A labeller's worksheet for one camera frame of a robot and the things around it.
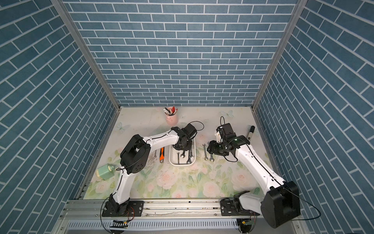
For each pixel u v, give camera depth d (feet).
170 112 3.43
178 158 3.00
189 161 2.97
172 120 3.36
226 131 2.07
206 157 3.06
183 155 3.02
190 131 2.64
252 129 3.34
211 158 3.01
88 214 2.42
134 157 1.76
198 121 2.71
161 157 2.99
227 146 1.87
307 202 1.22
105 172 2.59
